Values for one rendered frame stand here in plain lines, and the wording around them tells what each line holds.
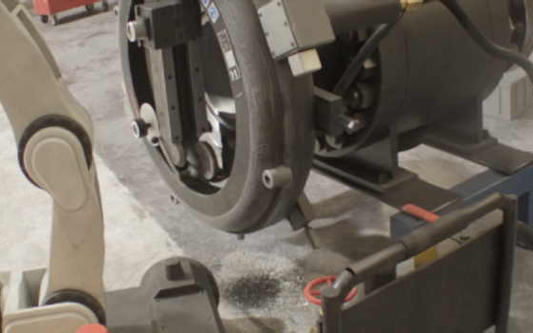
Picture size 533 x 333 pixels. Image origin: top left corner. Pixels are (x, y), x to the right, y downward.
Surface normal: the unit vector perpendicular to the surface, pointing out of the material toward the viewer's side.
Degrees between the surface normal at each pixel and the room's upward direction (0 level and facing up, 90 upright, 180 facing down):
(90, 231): 114
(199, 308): 0
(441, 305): 90
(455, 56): 95
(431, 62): 95
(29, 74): 90
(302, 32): 67
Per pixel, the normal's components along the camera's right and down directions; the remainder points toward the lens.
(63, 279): 0.23, 0.36
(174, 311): -0.10, -0.92
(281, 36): -0.81, 0.30
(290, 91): 0.55, 0.18
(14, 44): 0.32, 0.69
